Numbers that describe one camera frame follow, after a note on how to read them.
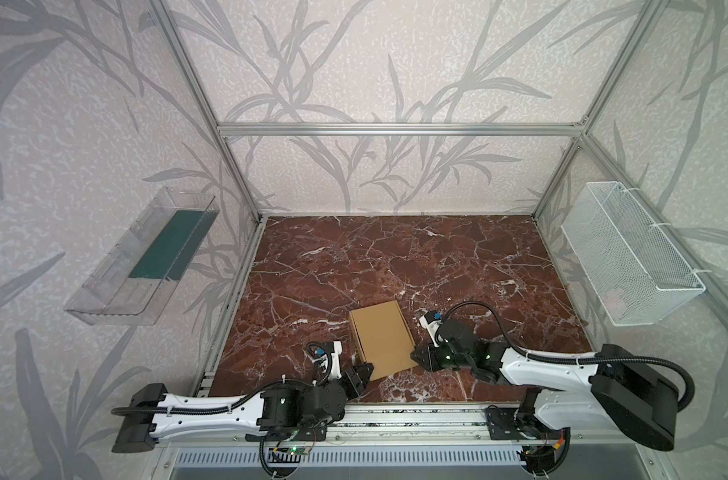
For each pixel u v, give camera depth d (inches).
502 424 29.1
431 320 30.2
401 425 29.7
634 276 24.9
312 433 28.4
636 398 16.6
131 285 25.2
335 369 27.3
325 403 22.2
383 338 34.8
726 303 21.9
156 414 19.9
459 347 25.9
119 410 20.0
